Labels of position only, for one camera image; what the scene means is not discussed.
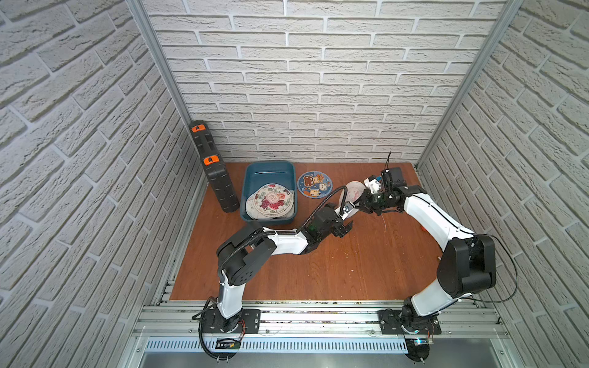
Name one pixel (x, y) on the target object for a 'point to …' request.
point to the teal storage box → (258, 172)
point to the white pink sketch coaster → (354, 190)
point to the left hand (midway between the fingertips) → (347, 210)
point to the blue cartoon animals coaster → (314, 184)
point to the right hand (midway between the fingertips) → (355, 204)
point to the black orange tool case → (214, 165)
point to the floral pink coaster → (271, 201)
